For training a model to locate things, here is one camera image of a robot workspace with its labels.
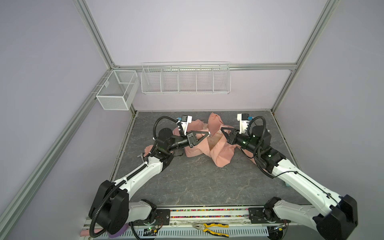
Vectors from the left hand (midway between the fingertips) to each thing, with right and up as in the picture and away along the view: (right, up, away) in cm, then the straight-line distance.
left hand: (208, 137), depth 67 cm
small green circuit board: (-28, -47, +5) cm, 55 cm away
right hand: (+6, +3, +3) cm, 8 cm away
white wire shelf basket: (-13, +37, +32) cm, 51 cm away
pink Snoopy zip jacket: (+4, -6, +11) cm, 13 cm away
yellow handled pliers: (-2, -43, +4) cm, 43 cm away
